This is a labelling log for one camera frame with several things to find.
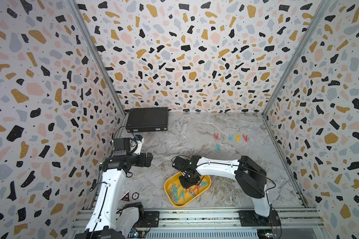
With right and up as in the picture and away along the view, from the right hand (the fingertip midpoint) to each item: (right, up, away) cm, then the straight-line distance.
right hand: (184, 187), depth 84 cm
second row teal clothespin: (+22, +20, +17) cm, 34 cm away
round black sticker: (-27, -4, -2) cm, 27 cm away
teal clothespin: (+32, +26, +23) cm, 47 cm away
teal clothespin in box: (-5, -3, -2) cm, 6 cm away
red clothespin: (+23, +27, +24) cm, 42 cm away
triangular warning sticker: (-32, -4, -3) cm, 32 cm away
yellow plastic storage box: (-3, -4, -3) cm, 5 cm away
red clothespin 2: (+43, +26, +23) cm, 56 cm away
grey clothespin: (+27, +27, +23) cm, 44 cm away
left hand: (-21, +19, -5) cm, 29 cm away
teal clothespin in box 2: (+11, +2, +1) cm, 11 cm away
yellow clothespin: (+38, +26, +22) cm, 51 cm away
